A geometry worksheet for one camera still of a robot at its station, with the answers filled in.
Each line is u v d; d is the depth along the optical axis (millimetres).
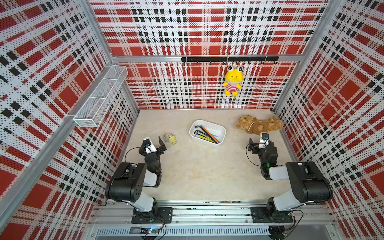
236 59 884
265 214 710
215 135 1047
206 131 1073
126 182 455
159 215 730
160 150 802
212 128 1078
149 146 736
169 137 989
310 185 448
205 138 1033
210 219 735
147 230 699
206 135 1043
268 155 706
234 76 913
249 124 1014
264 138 780
